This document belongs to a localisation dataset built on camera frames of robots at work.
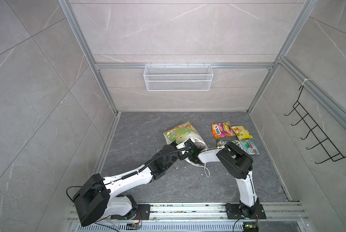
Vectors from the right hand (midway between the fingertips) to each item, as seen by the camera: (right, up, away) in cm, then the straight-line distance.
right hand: (178, 138), depth 100 cm
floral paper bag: (+1, +5, -16) cm, 17 cm away
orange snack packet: (+32, +6, +6) cm, 33 cm away
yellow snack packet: (+45, +4, +1) cm, 45 cm away
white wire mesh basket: (0, +43, +1) cm, 43 cm away
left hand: (+5, +4, -24) cm, 25 cm away
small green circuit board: (+36, -40, -30) cm, 61 cm away
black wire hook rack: (+65, +3, -37) cm, 75 cm away
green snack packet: (+47, -4, -3) cm, 48 cm away
